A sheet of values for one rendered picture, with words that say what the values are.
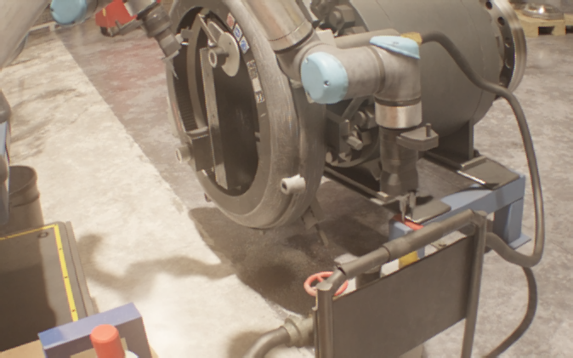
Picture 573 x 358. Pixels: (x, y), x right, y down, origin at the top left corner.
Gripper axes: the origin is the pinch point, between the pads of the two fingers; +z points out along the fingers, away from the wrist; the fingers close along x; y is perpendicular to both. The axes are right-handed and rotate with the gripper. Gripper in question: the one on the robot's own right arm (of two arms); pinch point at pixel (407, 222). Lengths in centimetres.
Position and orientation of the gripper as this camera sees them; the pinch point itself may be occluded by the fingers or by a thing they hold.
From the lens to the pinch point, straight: 131.0
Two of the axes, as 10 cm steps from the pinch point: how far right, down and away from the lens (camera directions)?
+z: 0.7, 9.1, 4.1
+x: -8.4, 2.8, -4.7
